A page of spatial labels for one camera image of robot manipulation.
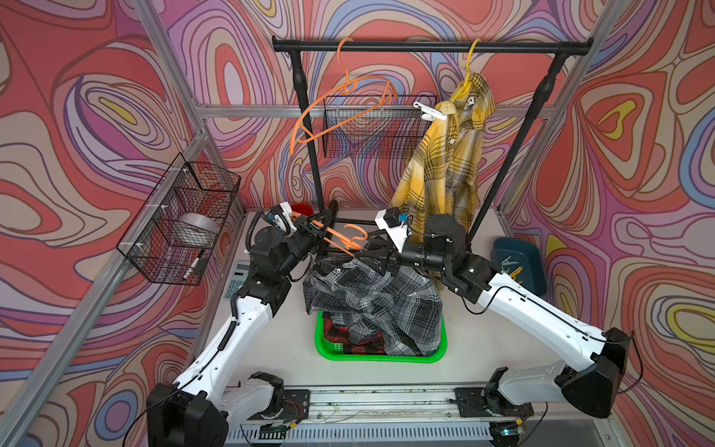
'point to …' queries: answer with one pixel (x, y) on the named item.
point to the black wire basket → (187, 187)
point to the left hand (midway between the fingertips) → (334, 214)
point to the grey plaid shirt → (404, 307)
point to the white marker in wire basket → (188, 271)
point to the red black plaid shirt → (339, 332)
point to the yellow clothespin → (514, 274)
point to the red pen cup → (304, 209)
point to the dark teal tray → (521, 261)
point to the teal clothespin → (506, 263)
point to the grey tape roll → (195, 228)
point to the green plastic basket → (327, 354)
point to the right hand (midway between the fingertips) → (362, 253)
